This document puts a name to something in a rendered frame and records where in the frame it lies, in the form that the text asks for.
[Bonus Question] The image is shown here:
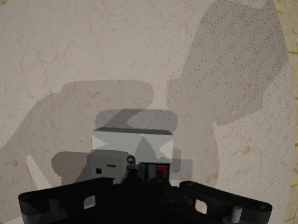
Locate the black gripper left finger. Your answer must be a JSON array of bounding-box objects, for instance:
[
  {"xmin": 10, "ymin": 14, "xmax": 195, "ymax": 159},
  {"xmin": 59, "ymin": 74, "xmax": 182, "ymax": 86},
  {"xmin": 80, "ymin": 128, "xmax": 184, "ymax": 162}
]
[{"xmin": 18, "ymin": 164, "xmax": 147, "ymax": 224}]

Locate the white power strip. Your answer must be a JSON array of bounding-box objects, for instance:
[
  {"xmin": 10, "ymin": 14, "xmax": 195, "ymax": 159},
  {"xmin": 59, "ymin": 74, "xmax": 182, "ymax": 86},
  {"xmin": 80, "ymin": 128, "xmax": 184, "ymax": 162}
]
[{"xmin": 92, "ymin": 127, "xmax": 174, "ymax": 184}]

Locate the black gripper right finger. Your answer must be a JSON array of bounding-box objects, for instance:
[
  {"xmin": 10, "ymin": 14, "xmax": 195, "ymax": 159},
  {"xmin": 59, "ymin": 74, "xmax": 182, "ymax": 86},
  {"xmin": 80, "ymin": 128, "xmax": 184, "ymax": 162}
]
[{"xmin": 145, "ymin": 164, "xmax": 273, "ymax": 224}]

